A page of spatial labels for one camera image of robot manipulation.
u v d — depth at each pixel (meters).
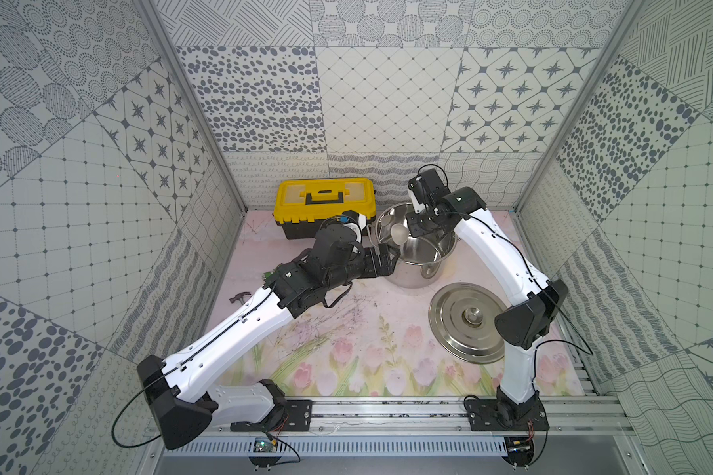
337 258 0.49
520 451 0.72
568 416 0.76
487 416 0.74
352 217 0.61
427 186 0.61
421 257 1.08
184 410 0.38
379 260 0.59
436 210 0.56
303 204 1.00
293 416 0.74
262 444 0.72
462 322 0.89
